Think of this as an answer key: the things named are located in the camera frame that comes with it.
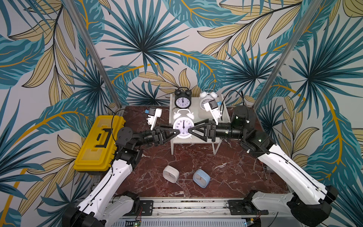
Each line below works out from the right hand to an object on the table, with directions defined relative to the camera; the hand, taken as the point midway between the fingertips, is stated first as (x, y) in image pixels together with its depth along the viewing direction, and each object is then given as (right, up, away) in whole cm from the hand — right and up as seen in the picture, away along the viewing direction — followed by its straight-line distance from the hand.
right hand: (190, 129), depth 55 cm
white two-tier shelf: (+5, +7, +18) cm, 20 cm away
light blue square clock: (+7, -28, +23) cm, 37 cm away
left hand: (-5, -2, +1) cm, 5 cm away
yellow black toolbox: (-49, -11, +22) cm, 55 cm away
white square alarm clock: (-9, -26, +23) cm, 36 cm away
